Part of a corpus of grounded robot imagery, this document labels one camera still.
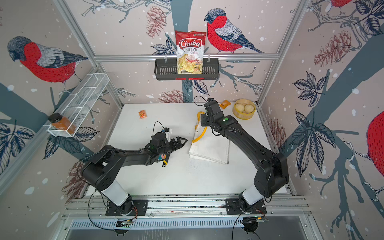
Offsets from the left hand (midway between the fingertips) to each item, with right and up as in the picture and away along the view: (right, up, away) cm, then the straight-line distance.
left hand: (186, 140), depth 89 cm
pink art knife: (-14, -10, +1) cm, 17 cm away
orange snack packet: (-36, +16, +24) cm, 46 cm away
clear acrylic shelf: (-57, +20, -11) cm, 61 cm away
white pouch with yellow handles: (+13, -4, +4) cm, 14 cm away
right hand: (+11, +15, -5) cm, 19 cm away
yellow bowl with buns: (+42, +20, +21) cm, 51 cm away
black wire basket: (-13, +45, +5) cm, 47 cm away
